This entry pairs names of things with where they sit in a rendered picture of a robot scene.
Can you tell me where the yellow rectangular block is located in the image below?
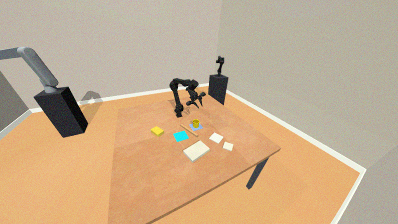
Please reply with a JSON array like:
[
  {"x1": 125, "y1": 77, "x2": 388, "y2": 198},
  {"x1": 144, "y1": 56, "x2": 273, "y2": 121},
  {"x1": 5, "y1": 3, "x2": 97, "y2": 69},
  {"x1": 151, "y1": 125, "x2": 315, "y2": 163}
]
[{"x1": 150, "y1": 126, "x2": 164, "y2": 137}]

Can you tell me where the yellow cup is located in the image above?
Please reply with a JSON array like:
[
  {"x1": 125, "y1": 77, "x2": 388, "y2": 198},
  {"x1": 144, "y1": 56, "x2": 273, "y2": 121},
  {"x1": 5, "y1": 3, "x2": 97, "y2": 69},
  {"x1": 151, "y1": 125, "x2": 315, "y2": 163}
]
[{"x1": 192, "y1": 119, "x2": 200, "y2": 128}]

